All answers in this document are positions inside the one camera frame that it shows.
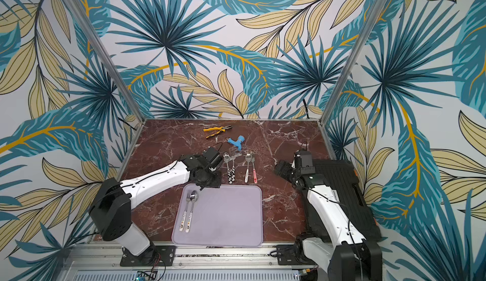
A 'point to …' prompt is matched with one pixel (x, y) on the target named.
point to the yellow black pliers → (221, 128)
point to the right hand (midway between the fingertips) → (283, 169)
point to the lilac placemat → (231, 215)
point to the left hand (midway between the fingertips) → (216, 185)
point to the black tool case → (343, 180)
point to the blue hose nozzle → (237, 143)
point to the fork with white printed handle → (188, 198)
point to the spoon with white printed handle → (193, 197)
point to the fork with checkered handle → (233, 157)
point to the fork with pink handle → (255, 176)
